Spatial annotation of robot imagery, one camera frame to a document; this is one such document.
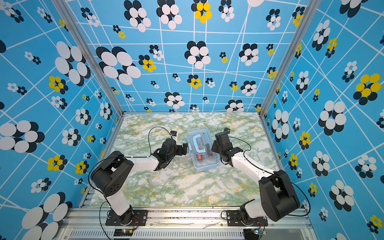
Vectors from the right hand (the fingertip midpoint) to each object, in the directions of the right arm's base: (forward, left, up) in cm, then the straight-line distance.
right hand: (216, 144), depth 90 cm
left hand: (+2, +21, -2) cm, 21 cm away
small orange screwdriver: (-9, +10, +1) cm, 14 cm away
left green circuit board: (-44, +48, -12) cm, 66 cm away
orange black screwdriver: (-5, +5, +1) cm, 7 cm away
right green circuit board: (-44, -15, -10) cm, 47 cm away
